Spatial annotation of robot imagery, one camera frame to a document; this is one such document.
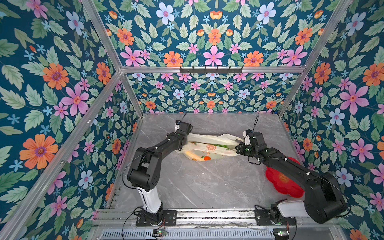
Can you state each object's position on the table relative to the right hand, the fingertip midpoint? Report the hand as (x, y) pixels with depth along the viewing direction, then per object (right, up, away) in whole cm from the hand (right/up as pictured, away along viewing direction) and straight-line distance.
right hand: (235, 146), depth 88 cm
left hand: (-34, +7, +7) cm, 36 cm away
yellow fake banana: (-25, -7, +5) cm, 27 cm away
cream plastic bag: (-19, -1, 0) cm, 19 cm away
